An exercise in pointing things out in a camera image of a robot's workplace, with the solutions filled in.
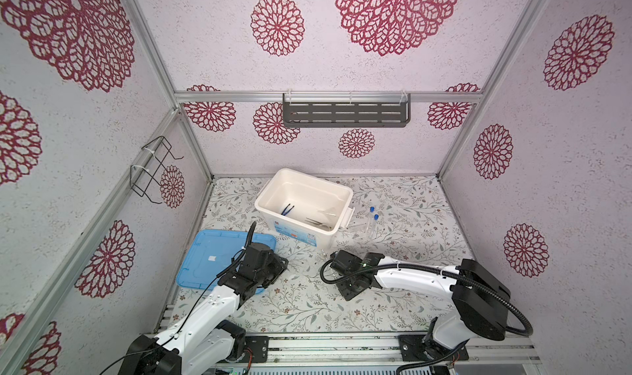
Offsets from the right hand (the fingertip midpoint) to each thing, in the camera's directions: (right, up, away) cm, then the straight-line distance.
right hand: (343, 287), depth 84 cm
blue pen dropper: (-23, +24, +23) cm, 41 cm away
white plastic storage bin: (-15, +27, +23) cm, 38 cm away
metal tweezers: (-10, +20, +20) cm, 30 cm away
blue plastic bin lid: (-50, +9, +13) cm, 53 cm away
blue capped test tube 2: (+12, +24, +4) cm, 27 cm away
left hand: (-19, +7, +1) cm, 21 cm away
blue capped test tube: (+10, +24, +4) cm, 26 cm away
